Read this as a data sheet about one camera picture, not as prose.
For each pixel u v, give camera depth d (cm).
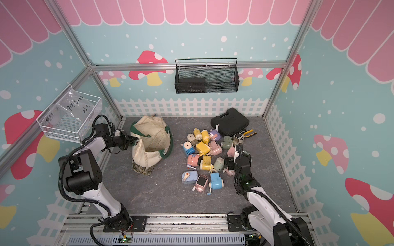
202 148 98
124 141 85
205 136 100
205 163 90
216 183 83
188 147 95
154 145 105
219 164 86
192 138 100
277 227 42
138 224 75
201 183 80
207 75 94
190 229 74
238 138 98
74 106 73
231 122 112
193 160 91
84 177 50
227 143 100
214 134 102
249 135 108
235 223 74
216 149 96
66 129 63
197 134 100
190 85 91
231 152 92
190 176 83
